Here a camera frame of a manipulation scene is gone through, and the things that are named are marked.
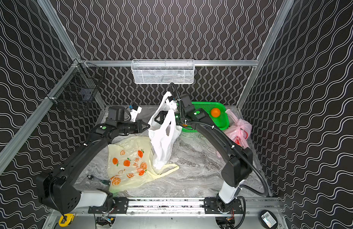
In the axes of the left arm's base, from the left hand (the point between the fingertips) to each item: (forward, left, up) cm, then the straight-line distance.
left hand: (154, 126), depth 74 cm
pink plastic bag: (+6, -49, -9) cm, 50 cm away
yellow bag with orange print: (-10, +16, -26) cm, 32 cm away
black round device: (-34, -60, -25) cm, 73 cm away
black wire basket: (+25, +56, -1) cm, 61 cm away
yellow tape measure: (-41, +40, -26) cm, 63 cm away
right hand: (+5, -4, +1) cm, 6 cm away
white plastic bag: (-5, -6, +3) cm, 8 cm away
